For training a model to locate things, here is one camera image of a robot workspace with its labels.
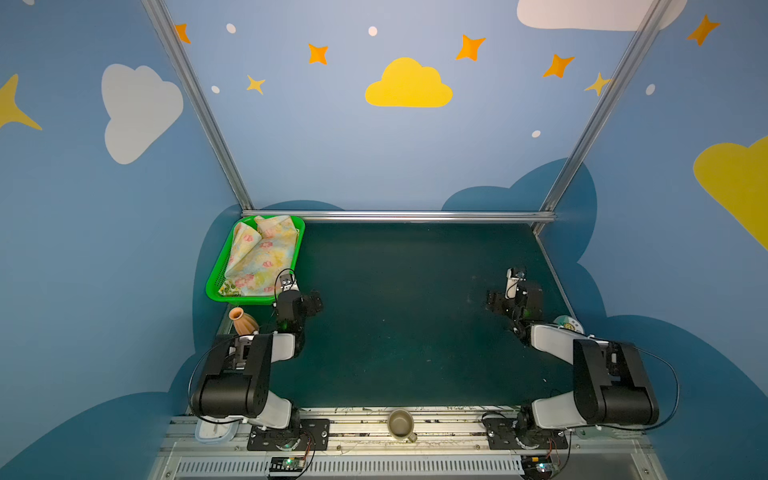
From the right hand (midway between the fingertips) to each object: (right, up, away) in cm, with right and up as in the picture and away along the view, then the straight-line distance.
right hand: (507, 289), depth 95 cm
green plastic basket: (-95, +1, -1) cm, 95 cm away
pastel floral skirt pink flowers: (-85, +14, +12) cm, 87 cm away
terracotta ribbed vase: (-80, -8, -11) cm, 81 cm away
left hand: (-65, 0, -1) cm, 65 cm away
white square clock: (-83, -32, -23) cm, 92 cm away
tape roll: (+14, -9, -9) cm, 19 cm away
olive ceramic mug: (-35, -33, -19) cm, 52 cm away
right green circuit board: (-2, -40, -24) cm, 47 cm away
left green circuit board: (-63, -39, -25) cm, 78 cm away
